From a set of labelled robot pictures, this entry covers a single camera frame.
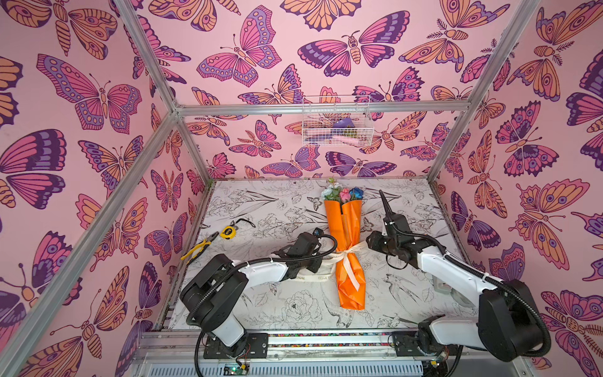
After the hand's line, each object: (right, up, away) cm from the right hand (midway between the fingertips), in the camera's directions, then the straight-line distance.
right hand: (370, 237), depth 88 cm
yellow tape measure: (-57, 0, +11) cm, 58 cm away
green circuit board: (-46, -38, -16) cm, 62 cm away
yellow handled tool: (-70, -8, +7) cm, 71 cm away
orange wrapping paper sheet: (-9, +3, +4) cm, 10 cm away
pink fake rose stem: (-7, +16, +18) cm, 25 cm away
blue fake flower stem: (-2, +17, +18) cm, 25 cm away
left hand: (-19, -6, +1) cm, 20 cm away
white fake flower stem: (-12, +18, +19) cm, 28 cm away
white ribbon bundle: (-15, -11, +1) cm, 19 cm away
